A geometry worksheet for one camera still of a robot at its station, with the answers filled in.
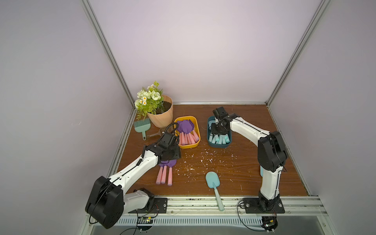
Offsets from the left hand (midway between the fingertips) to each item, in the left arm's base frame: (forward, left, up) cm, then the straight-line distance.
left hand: (179, 153), depth 84 cm
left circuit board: (-33, +16, -12) cm, 39 cm away
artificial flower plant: (+23, +18, +21) cm, 36 cm away
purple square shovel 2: (+11, -7, -4) cm, 14 cm away
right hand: (+19, -22, +2) cm, 29 cm away
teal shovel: (+11, -23, -3) cm, 26 cm away
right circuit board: (-32, -46, -9) cm, 57 cm away
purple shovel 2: (-4, +6, -8) cm, 11 cm away
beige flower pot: (+23, +12, +5) cm, 26 cm away
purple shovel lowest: (+13, -3, -5) cm, 14 cm away
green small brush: (+25, +31, -8) cm, 40 cm away
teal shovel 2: (+11, -30, -3) cm, 32 cm away
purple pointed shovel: (+20, 0, -4) cm, 20 cm away
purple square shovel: (+21, -3, -3) cm, 22 cm away
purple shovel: (-13, +11, -5) cm, 18 cm away
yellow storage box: (+28, +3, -2) cm, 28 cm away
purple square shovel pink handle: (+12, -10, -2) cm, 16 cm away
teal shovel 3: (+11, -26, -3) cm, 28 cm away
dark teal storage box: (+9, -22, -6) cm, 25 cm away
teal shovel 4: (-13, -19, -8) cm, 25 cm away
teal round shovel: (+13, -20, -5) cm, 24 cm away
